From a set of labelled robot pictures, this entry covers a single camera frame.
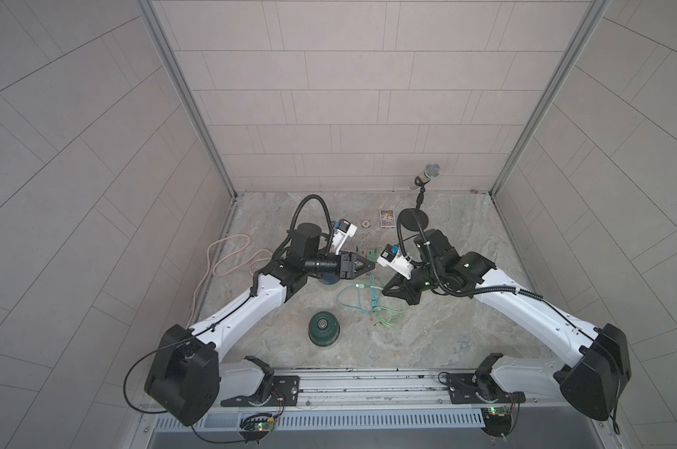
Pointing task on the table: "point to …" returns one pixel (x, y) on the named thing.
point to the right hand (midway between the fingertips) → (386, 291)
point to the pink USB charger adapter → (363, 253)
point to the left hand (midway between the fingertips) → (372, 268)
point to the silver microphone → (430, 171)
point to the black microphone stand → (416, 219)
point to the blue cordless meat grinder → (329, 279)
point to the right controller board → (496, 420)
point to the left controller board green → (264, 426)
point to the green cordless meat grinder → (324, 328)
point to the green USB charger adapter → (372, 254)
